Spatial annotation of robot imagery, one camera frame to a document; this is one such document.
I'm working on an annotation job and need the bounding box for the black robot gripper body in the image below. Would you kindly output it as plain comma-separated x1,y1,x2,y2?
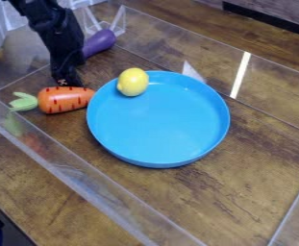
6,0,87,73

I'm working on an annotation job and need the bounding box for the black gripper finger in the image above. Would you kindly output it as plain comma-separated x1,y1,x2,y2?
51,65,83,87

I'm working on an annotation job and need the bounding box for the orange toy carrot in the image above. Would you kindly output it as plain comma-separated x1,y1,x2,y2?
9,86,95,114

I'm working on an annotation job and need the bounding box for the purple toy eggplant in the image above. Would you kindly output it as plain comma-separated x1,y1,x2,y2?
83,29,116,59

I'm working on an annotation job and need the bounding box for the blue round tray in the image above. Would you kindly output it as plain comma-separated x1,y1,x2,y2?
85,71,231,168

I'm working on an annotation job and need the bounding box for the yellow toy lemon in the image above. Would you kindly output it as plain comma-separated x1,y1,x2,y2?
116,67,149,97

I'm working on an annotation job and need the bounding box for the clear acrylic enclosure wall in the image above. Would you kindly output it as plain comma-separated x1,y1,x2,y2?
0,0,299,246

